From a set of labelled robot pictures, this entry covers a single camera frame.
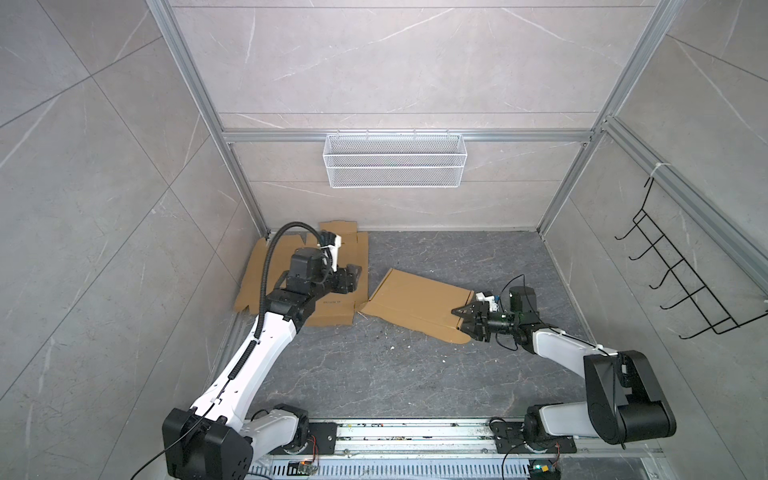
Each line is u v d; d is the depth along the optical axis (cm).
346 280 67
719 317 58
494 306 83
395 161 101
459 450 73
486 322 76
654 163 71
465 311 82
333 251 68
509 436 73
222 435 37
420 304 88
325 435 73
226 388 41
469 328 80
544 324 67
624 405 43
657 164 70
